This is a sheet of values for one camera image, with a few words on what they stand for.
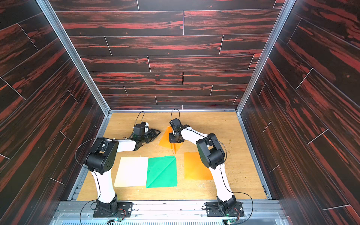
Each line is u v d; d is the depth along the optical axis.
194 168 0.88
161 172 0.86
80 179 0.88
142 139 0.83
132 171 0.86
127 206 0.75
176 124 0.82
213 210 0.73
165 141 1.02
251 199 0.69
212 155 0.57
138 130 0.80
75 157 0.87
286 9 0.67
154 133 0.90
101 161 0.52
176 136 0.77
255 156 0.99
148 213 0.73
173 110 0.86
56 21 0.72
